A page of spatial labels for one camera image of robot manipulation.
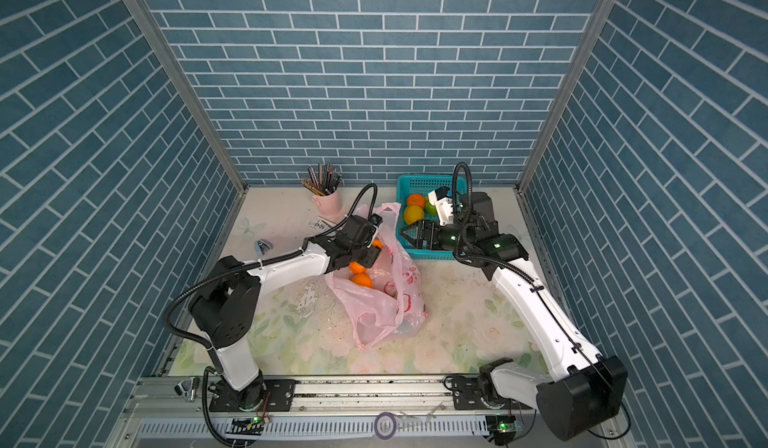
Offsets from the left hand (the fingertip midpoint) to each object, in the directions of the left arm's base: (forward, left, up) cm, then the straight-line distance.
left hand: (372, 247), depth 93 cm
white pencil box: (+15, +20, -7) cm, 26 cm away
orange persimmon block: (-8, +4, +2) cm, 10 cm away
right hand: (-9, -10, +21) cm, 25 cm away
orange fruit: (+24, -16, -3) cm, 29 cm away
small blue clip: (+5, +38, -7) cm, 39 cm away
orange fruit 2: (-10, +3, -2) cm, 11 cm away
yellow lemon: (+15, -14, -1) cm, 21 cm away
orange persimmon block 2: (-7, -2, +14) cm, 16 cm away
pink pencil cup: (+20, +16, -2) cm, 26 cm away
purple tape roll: (-44, -2, -7) cm, 45 cm away
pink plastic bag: (-20, -7, +5) cm, 22 cm away
